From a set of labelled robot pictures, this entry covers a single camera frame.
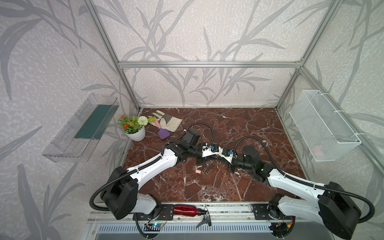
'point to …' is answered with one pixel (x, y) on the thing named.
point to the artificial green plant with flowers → (132, 124)
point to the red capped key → (198, 171)
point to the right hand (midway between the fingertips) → (218, 152)
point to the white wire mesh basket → (327, 134)
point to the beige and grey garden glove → (165, 121)
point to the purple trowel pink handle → (163, 133)
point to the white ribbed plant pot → (138, 136)
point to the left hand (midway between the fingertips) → (216, 151)
